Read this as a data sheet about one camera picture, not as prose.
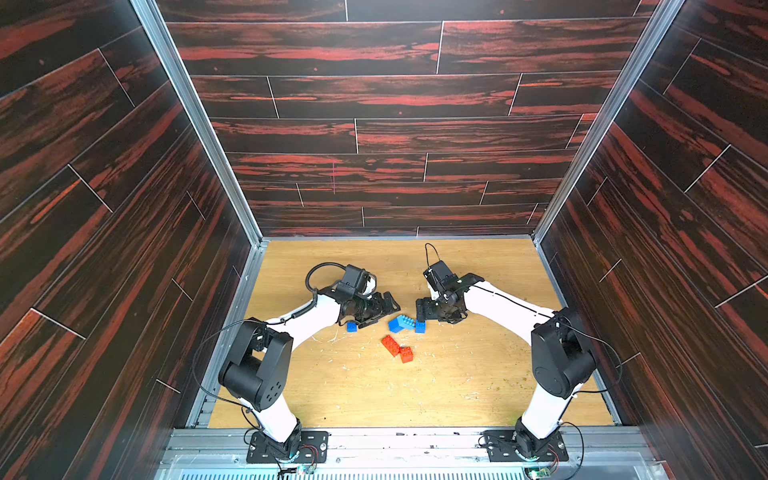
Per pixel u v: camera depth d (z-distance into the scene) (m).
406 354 0.86
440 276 0.72
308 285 0.78
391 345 0.91
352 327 0.93
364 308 0.77
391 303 0.82
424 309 0.82
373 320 0.80
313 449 0.72
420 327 0.93
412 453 0.74
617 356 0.80
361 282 0.74
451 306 0.67
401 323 0.91
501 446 0.73
